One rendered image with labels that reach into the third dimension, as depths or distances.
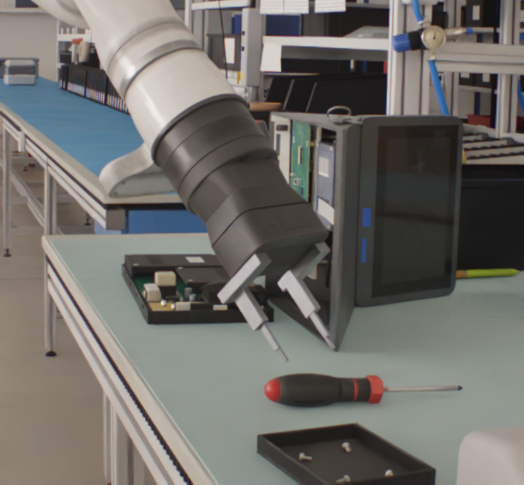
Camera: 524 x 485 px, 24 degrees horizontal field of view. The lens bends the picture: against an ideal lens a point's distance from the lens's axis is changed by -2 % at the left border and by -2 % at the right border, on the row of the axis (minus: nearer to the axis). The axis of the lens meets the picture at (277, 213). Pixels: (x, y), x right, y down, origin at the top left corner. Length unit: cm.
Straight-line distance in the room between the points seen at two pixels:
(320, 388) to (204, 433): 11
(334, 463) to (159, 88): 29
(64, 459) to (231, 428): 294
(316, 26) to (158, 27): 303
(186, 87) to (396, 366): 37
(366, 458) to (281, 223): 17
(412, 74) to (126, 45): 203
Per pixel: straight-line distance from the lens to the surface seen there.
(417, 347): 120
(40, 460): 385
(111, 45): 91
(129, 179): 90
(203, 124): 86
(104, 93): 624
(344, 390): 99
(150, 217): 283
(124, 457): 184
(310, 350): 117
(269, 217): 84
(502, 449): 45
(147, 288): 131
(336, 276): 115
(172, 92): 87
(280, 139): 136
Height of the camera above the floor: 129
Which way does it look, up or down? 8 degrees down
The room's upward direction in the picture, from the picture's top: 2 degrees clockwise
